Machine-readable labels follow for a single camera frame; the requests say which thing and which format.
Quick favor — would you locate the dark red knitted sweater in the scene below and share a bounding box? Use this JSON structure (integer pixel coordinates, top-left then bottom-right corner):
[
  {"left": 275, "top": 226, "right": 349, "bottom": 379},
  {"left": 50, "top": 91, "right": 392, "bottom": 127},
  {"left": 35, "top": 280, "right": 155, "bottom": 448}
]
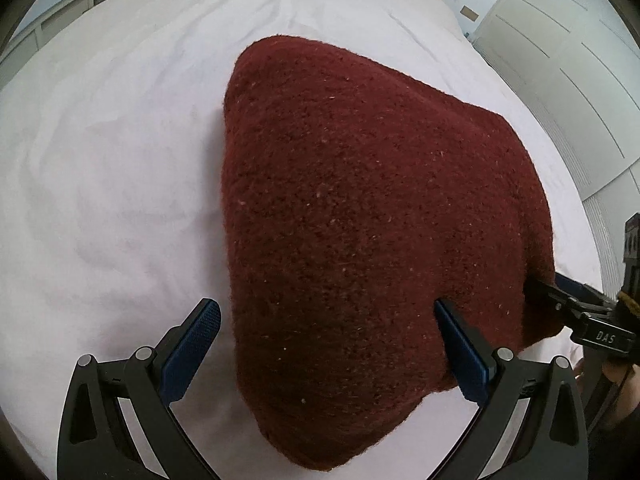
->
[{"left": 221, "top": 36, "right": 561, "bottom": 470}]

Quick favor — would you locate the white wardrobe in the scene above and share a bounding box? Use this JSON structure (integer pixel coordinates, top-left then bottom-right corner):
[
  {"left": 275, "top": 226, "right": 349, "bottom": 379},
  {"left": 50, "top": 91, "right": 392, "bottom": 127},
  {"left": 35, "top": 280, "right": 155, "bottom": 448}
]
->
[{"left": 474, "top": 0, "right": 639, "bottom": 198}]

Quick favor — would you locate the white bed sheet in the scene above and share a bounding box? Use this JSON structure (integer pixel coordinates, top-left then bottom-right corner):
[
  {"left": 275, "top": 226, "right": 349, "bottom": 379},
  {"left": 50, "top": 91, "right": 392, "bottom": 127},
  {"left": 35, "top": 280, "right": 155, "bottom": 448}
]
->
[{"left": 1, "top": 0, "right": 602, "bottom": 477}]

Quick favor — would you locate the white shelf unit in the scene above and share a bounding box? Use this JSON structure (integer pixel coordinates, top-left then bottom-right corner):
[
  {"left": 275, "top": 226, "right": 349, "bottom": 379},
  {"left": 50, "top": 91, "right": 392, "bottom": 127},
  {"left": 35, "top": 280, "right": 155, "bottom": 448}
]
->
[{"left": 1, "top": 0, "right": 105, "bottom": 87}]

